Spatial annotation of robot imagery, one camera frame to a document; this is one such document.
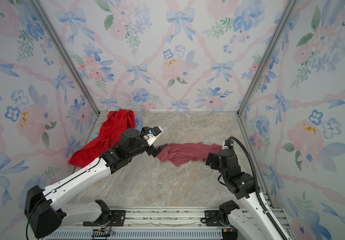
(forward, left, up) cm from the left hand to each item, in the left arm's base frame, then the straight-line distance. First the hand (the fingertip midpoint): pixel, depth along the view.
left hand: (160, 134), depth 73 cm
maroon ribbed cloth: (+4, -10, -25) cm, 27 cm away
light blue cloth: (+27, +19, -25) cm, 42 cm away
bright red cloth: (+18, +28, -11) cm, 35 cm away
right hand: (-6, -28, -8) cm, 30 cm away
